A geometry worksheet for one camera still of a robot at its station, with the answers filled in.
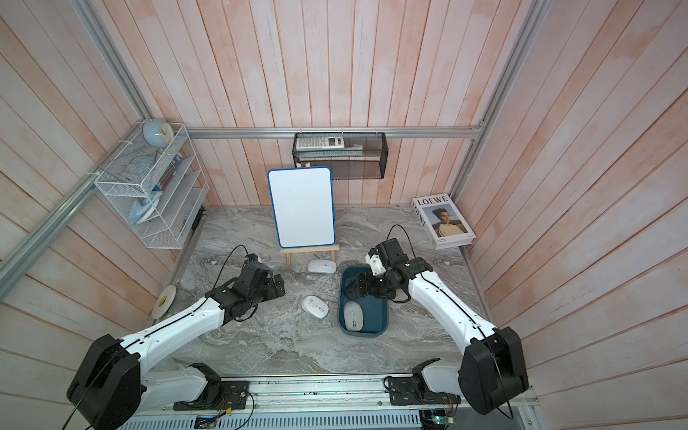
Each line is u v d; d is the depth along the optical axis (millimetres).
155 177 763
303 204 879
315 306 880
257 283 663
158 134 803
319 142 903
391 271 668
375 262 771
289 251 982
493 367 399
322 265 988
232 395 730
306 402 730
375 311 886
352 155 880
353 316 845
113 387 399
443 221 1105
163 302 928
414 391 728
